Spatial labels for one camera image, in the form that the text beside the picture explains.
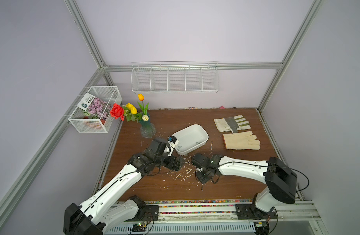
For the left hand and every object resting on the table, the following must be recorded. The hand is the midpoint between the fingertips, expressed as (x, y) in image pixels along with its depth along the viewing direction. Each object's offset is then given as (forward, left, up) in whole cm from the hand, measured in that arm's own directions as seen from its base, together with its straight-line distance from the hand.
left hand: (177, 159), depth 75 cm
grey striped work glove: (+34, -44, -17) cm, 58 cm away
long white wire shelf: (+54, -1, +13) cm, 56 cm away
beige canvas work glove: (+18, -47, -15) cm, 52 cm away
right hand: (-4, -13, -14) cm, 20 cm away
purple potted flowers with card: (+23, +41, +18) cm, 50 cm away
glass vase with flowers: (+28, +20, -10) cm, 36 cm away
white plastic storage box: (+22, -9, -16) cm, 29 cm away
